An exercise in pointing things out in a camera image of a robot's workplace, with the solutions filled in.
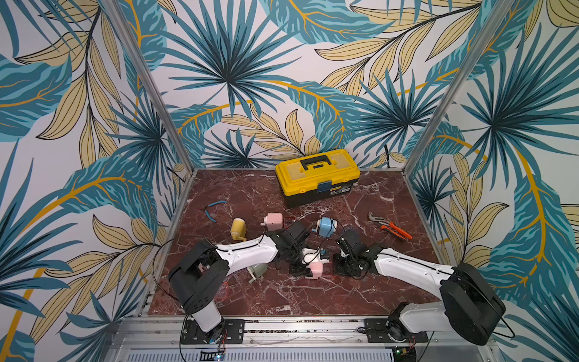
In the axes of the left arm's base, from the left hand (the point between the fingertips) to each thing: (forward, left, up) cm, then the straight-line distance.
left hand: (307, 267), depth 83 cm
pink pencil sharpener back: (+18, +13, +2) cm, 23 cm away
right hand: (+1, -10, -3) cm, 10 cm away
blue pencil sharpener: (+18, -8, -1) cm, 20 cm away
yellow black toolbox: (+35, -4, +12) cm, 37 cm away
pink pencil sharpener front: (-2, -3, +5) cm, 6 cm away
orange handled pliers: (+20, -37, -4) cm, 42 cm away
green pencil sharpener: (-3, +18, +2) cm, 18 cm away
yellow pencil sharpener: (+14, +27, +2) cm, 31 cm away
